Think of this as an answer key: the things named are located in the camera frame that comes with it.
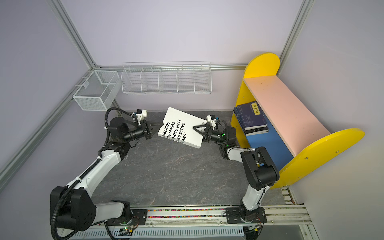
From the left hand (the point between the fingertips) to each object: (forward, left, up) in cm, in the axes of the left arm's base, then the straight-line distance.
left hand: (163, 126), depth 71 cm
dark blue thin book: (+13, -49, -11) cm, 52 cm away
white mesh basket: (+37, +48, -6) cm, 61 cm away
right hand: (+1, -14, -7) cm, 16 cm away
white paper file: (+2, -7, -3) cm, 8 cm away
